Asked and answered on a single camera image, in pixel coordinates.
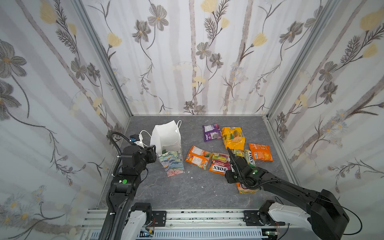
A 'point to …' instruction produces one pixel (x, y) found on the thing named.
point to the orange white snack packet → (198, 156)
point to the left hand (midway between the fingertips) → (150, 143)
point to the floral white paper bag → (165, 141)
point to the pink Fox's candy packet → (243, 190)
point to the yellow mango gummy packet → (233, 138)
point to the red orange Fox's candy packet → (220, 163)
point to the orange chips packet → (261, 152)
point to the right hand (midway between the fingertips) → (224, 172)
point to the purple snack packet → (211, 132)
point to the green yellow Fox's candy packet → (246, 154)
